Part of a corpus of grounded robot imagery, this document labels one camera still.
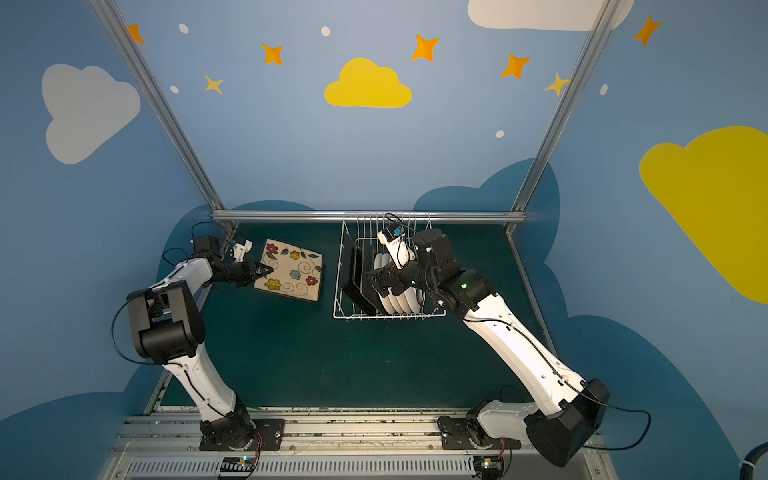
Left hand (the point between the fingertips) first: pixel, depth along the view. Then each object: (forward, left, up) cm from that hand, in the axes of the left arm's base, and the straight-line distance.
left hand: (268, 270), depth 96 cm
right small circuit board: (-51, -65, -12) cm, 84 cm away
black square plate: (-5, -32, +11) cm, 35 cm away
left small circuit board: (-52, -2, -13) cm, 53 cm away
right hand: (-14, -38, +22) cm, 46 cm away
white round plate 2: (-13, -44, +3) cm, 46 cm away
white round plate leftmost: (-13, -38, +4) cm, 40 cm away
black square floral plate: (+2, -8, -3) cm, 9 cm away
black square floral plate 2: (-6, -27, +6) cm, 29 cm away
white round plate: (-13, -41, +3) cm, 43 cm away
